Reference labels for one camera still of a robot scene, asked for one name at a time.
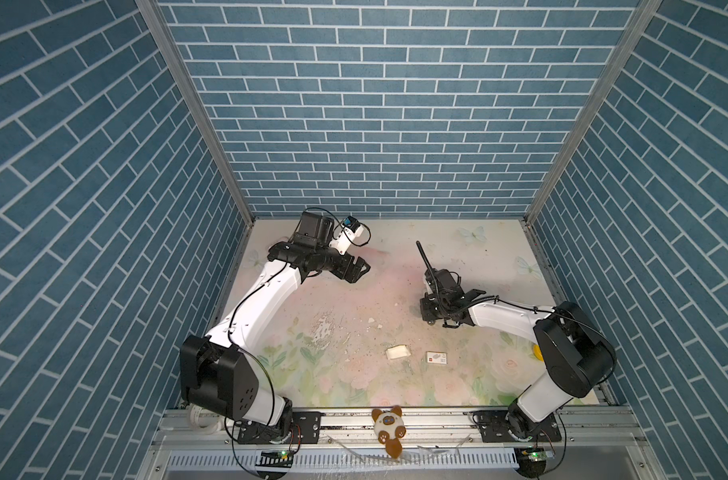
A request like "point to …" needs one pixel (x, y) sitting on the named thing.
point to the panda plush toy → (389, 427)
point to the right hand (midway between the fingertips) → (420, 304)
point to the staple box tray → (397, 351)
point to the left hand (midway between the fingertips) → (356, 259)
